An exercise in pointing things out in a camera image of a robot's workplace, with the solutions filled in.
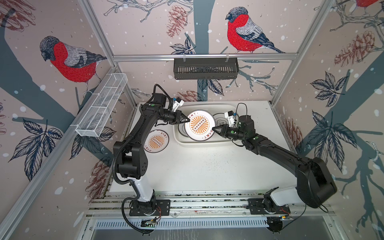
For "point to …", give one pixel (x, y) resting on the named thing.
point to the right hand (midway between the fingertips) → (211, 130)
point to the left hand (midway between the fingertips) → (188, 120)
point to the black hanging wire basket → (206, 68)
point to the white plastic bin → (216, 139)
